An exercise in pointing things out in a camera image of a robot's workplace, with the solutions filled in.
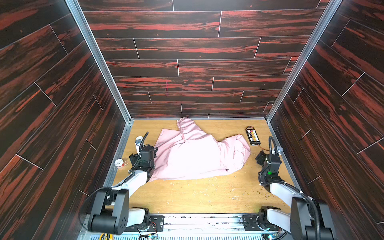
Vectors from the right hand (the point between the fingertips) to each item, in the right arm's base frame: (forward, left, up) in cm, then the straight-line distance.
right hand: (272, 154), depth 86 cm
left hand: (0, +78, +1) cm, 78 cm away
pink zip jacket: (+3, +47, -5) cm, 47 cm away
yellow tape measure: (-43, +86, -7) cm, 97 cm away
